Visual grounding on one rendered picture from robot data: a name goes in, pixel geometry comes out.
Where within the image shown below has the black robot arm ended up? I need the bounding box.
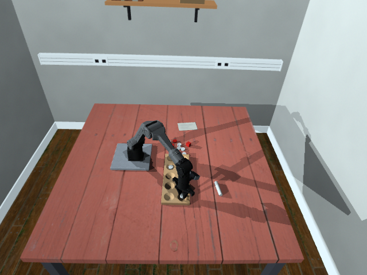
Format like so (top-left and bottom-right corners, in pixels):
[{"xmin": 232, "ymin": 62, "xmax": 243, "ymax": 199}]
[{"xmin": 127, "ymin": 120, "xmax": 200, "ymax": 184}]

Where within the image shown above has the tan wooden counting tray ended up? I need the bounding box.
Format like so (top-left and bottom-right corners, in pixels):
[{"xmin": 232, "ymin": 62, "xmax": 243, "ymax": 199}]
[{"xmin": 161, "ymin": 154, "xmax": 190, "ymax": 205}]

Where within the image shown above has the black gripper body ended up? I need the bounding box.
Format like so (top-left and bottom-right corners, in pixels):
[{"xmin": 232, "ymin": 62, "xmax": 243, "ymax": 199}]
[{"xmin": 173, "ymin": 177, "xmax": 195, "ymax": 196}]

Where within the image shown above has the white sheet of paper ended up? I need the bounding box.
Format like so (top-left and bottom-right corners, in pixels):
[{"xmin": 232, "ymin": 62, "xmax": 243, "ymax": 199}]
[{"xmin": 178, "ymin": 122, "xmax": 197, "ymax": 131}]

